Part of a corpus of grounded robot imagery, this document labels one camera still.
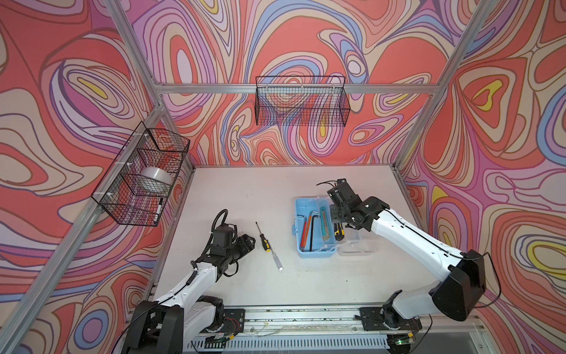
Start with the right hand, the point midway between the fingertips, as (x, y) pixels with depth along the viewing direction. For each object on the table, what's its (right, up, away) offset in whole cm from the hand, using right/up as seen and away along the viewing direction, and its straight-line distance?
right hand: (343, 214), depth 82 cm
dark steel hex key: (-10, -9, +14) cm, 19 cm away
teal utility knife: (-6, -8, +4) cm, 11 cm away
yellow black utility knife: (-1, -7, +4) cm, 8 cm away
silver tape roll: (-64, +13, -11) cm, 67 cm away
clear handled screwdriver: (-25, -19, +5) cm, 32 cm away
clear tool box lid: (+5, -10, -1) cm, 11 cm away
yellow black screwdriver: (-30, -13, +9) cm, 34 cm away
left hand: (-35, -12, +6) cm, 38 cm away
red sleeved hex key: (-14, -9, +14) cm, 22 cm away
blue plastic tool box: (-9, -10, +14) cm, 19 cm away
